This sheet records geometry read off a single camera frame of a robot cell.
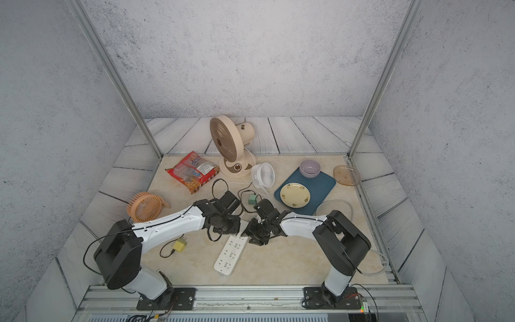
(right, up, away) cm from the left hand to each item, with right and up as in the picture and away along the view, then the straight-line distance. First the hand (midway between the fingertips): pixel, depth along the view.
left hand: (241, 231), depth 83 cm
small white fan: (+9, +22, +13) cm, 27 cm away
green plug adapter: (+3, +11, +18) cm, 21 cm away
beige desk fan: (-6, +39, +7) cm, 40 cm away
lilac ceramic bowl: (+34, +26, +27) cm, 51 cm away
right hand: (+1, -3, 0) cm, 3 cm away
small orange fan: (-42, +9, +5) cm, 43 cm away
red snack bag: (-28, +25, +24) cm, 44 cm away
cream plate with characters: (+25, +13, +19) cm, 34 cm away
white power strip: (-4, -9, -2) cm, 10 cm away
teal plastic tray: (+38, +17, +21) cm, 47 cm away
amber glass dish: (+54, +22, +27) cm, 65 cm away
